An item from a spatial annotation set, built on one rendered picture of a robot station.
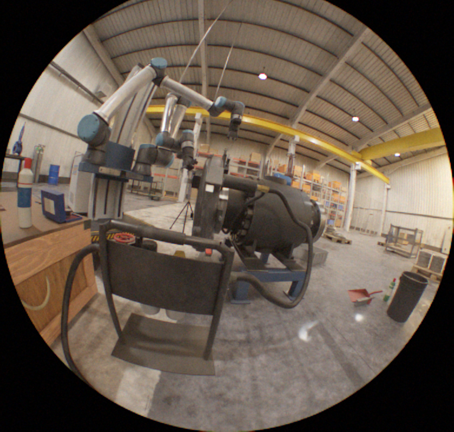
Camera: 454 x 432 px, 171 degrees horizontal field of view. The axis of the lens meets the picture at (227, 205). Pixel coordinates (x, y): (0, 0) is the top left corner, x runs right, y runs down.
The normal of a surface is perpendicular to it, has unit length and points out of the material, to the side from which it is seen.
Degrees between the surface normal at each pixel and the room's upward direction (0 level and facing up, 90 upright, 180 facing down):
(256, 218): 95
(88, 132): 94
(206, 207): 89
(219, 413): 0
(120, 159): 90
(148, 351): 0
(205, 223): 105
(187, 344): 0
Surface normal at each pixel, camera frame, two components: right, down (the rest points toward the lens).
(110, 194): 0.92, 0.18
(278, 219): 0.15, 0.09
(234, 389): 0.18, -0.98
